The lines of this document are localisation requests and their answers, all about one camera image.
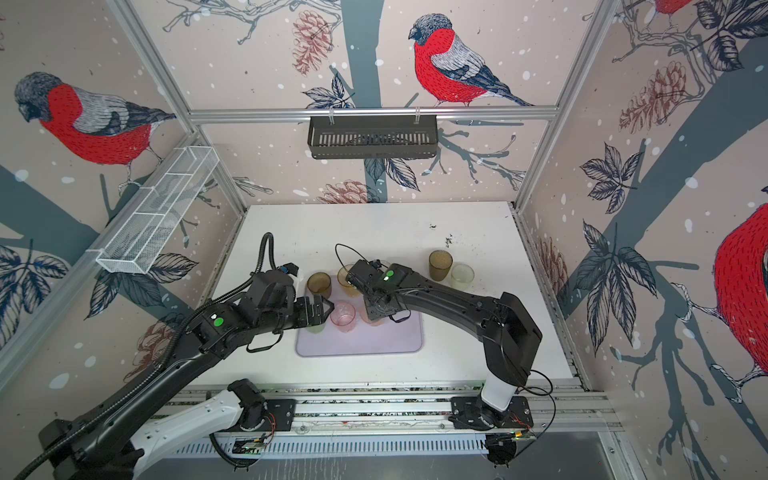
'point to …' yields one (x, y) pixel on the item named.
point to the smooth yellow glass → (343, 283)
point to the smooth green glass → (317, 329)
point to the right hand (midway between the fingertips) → (376, 311)
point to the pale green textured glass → (462, 276)
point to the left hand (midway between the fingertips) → (320, 310)
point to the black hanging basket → (373, 137)
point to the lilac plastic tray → (387, 338)
